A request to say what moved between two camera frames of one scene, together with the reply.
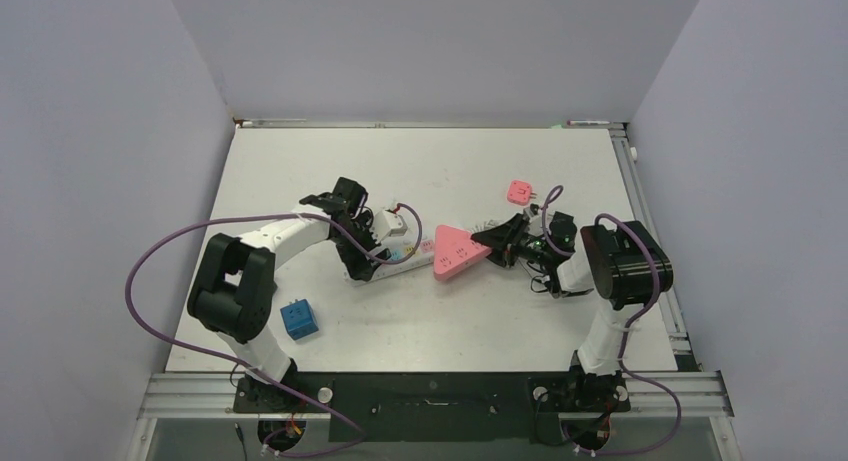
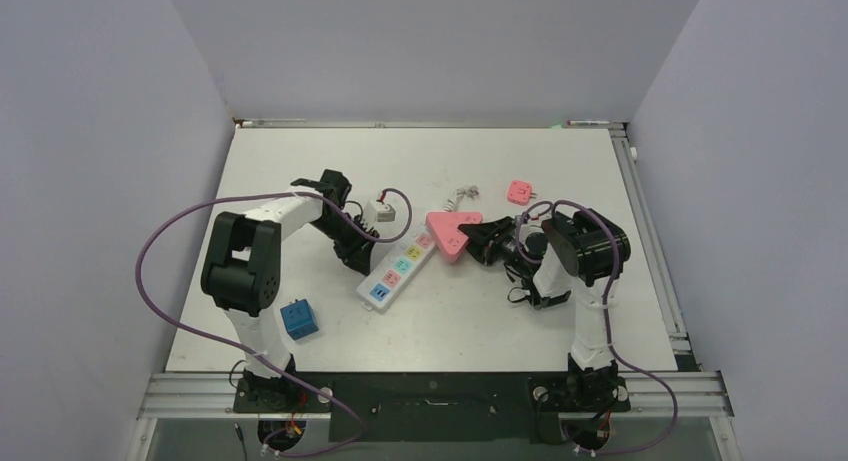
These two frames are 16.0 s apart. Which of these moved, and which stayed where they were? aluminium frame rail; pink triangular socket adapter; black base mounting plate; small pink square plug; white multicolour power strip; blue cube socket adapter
Moved: white multicolour power strip; pink triangular socket adapter
Stayed: aluminium frame rail; small pink square plug; black base mounting plate; blue cube socket adapter
